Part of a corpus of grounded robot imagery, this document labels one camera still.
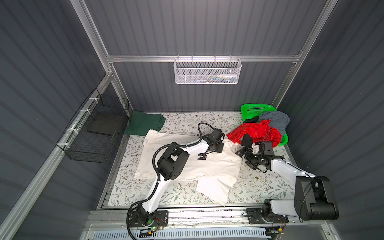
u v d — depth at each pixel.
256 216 0.74
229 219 0.74
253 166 0.79
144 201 0.62
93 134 0.74
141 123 1.12
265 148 0.72
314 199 0.85
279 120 1.01
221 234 0.77
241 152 0.84
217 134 0.80
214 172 0.89
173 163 0.58
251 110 1.16
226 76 0.91
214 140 0.79
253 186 0.85
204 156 0.96
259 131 0.93
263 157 0.69
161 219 0.72
